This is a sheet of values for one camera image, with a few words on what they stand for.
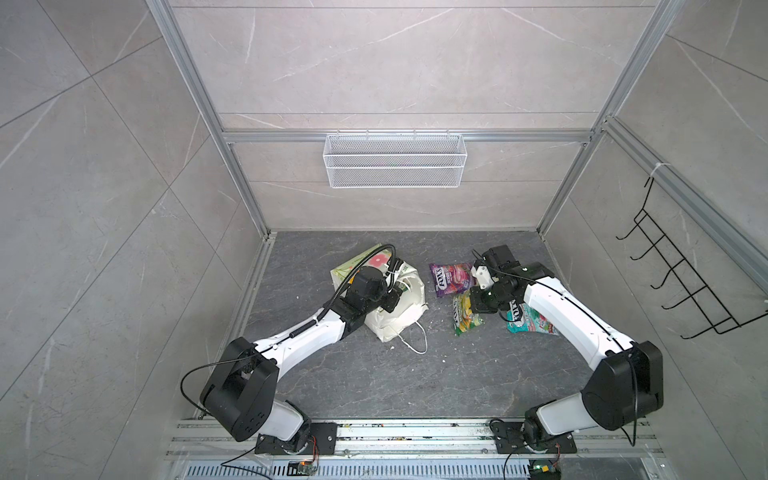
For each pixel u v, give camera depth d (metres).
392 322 0.93
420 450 0.73
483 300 0.74
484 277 0.76
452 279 1.03
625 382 0.41
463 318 0.86
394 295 0.74
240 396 0.42
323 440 0.73
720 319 0.58
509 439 0.73
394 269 0.70
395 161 1.00
